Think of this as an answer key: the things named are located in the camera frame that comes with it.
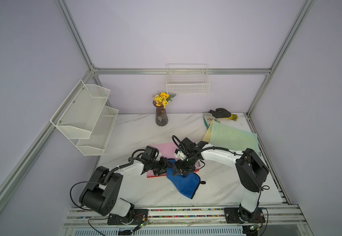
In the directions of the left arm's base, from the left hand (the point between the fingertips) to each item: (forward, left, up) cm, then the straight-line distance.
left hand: (171, 169), depth 87 cm
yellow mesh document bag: (+24, -25, -2) cm, 35 cm away
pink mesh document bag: (+17, +3, -8) cm, 19 cm away
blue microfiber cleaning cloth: (-9, -10, -1) cm, 13 cm away
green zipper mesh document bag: (+27, -46, -6) cm, 54 cm away
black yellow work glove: (+50, -43, -2) cm, 66 cm away
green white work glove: (+44, -29, -1) cm, 52 cm away
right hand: (-4, -5, +1) cm, 7 cm away
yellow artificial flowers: (+39, +6, +22) cm, 45 cm away
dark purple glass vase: (+38, +8, +6) cm, 39 cm away
